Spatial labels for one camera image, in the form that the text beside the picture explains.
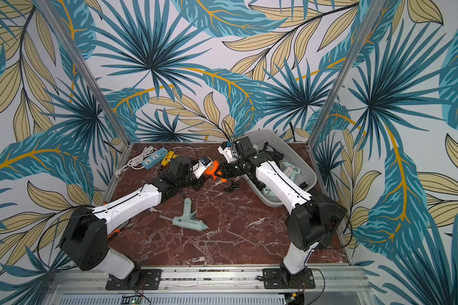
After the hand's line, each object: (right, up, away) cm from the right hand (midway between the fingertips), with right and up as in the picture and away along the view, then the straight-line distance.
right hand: (218, 172), depth 82 cm
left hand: (-6, -1, +3) cm, 6 cm away
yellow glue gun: (-31, +6, +28) cm, 42 cm away
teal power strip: (-39, +6, +26) cm, 47 cm away
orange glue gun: (-3, 0, -1) cm, 3 cm away
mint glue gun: (-14, -22, +3) cm, 26 cm away
